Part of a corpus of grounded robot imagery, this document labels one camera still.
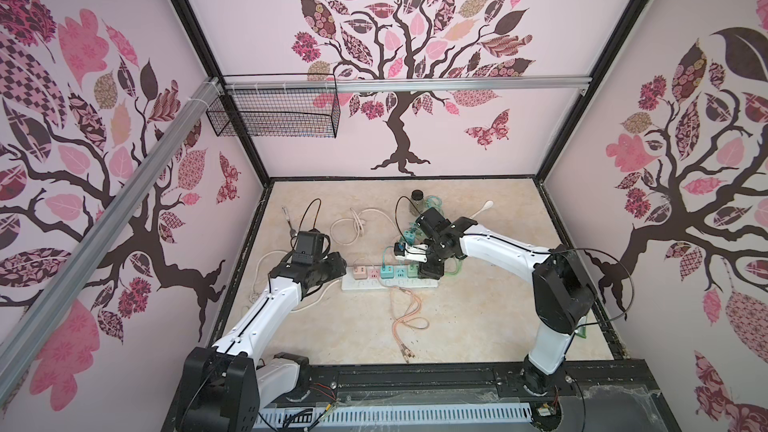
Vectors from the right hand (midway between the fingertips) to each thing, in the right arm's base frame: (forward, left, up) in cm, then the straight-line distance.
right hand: (422, 258), depth 90 cm
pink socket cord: (+18, +21, -6) cm, 29 cm away
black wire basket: (+42, +45, +28) cm, 67 cm away
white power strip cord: (-12, +35, -6) cm, 38 cm away
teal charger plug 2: (+8, +3, 0) cm, 9 cm away
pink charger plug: (-4, +19, 0) cm, 19 cm away
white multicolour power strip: (-4, +5, -4) cm, 7 cm away
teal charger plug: (-4, +11, 0) cm, 12 cm away
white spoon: (+26, -27, -6) cm, 38 cm away
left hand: (-4, +25, +2) cm, 25 cm away
